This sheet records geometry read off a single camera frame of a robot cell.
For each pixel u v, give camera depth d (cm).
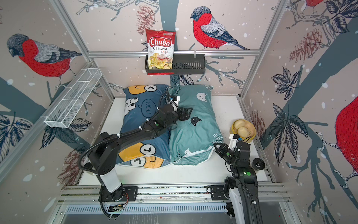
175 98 73
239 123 93
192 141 81
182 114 73
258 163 73
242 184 51
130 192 73
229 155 64
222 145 72
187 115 75
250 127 97
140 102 98
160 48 84
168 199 73
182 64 107
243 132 91
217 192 73
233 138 71
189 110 77
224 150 67
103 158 46
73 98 78
